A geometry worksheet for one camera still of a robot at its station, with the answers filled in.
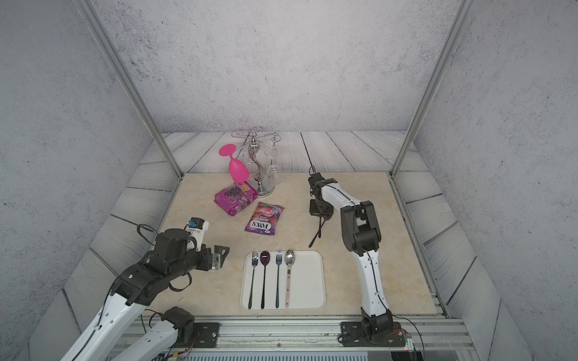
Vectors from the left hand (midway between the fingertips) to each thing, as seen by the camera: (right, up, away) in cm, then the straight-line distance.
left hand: (220, 248), depth 73 cm
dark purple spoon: (+12, -8, +16) cm, 22 cm away
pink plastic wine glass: (-1, +27, +29) cm, 39 cm away
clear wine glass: (+14, +27, +26) cm, 40 cm away
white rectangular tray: (+28, -15, +12) cm, 34 cm away
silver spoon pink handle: (+22, -8, +16) cm, 28 cm away
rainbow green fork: (+8, -8, +18) cm, 22 cm away
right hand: (+35, +8, +31) cm, 48 cm away
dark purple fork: (+35, +2, +27) cm, 44 cm away
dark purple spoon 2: (+38, +6, +29) cm, 48 cm away
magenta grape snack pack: (-4, +15, +32) cm, 36 cm away
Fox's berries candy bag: (+10, +6, +27) cm, 29 cm away
